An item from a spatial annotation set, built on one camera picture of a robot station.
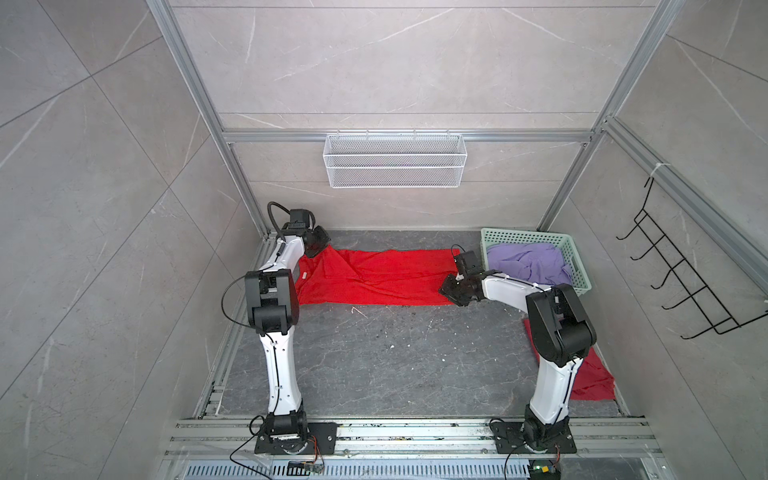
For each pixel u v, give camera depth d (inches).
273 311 23.8
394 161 39.7
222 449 28.1
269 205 33.8
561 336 20.5
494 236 44.8
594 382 32.3
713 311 24.1
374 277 42.1
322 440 28.9
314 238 37.5
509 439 28.7
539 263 42.3
